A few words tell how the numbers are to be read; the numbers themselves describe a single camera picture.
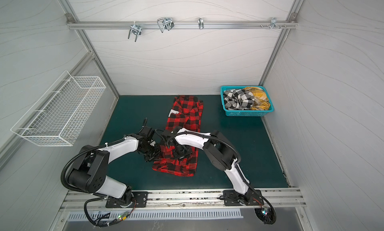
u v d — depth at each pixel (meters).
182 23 0.78
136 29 0.79
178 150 0.75
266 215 0.72
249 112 1.02
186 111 1.08
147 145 0.73
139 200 0.74
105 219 0.70
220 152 0.52
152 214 0.70
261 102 1.02
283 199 0.73
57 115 0.68
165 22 0.76
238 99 1.08
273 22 0.77
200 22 0.72
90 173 0.44
